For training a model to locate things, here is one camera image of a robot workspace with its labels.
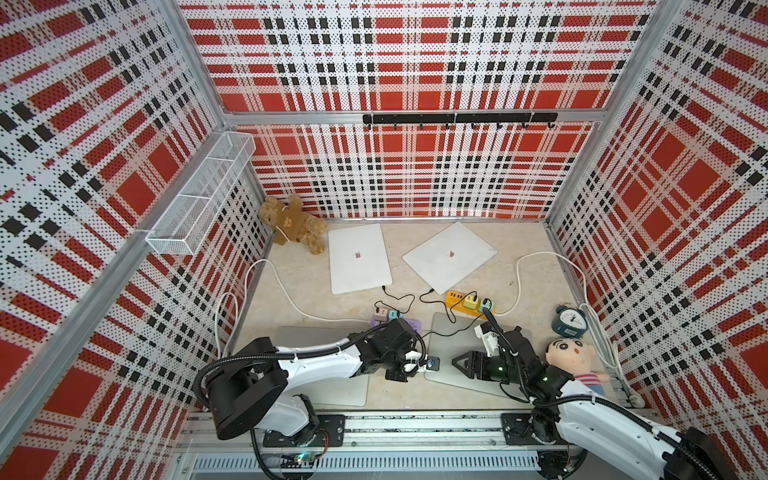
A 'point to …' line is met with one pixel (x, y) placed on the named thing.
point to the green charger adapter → (486, 303)
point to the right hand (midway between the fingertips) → (463, 364)
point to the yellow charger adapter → (469, 302)
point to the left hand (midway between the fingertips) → (417, 358)
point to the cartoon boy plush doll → (578, 359)
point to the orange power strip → (455, 301)
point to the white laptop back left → (357, 259)
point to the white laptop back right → (456, 256)
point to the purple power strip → (416, 324)
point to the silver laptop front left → (350, 391)
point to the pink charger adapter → (382, 315)
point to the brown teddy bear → (291, 223)
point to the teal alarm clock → (569, 321)
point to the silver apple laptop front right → (526, 334)
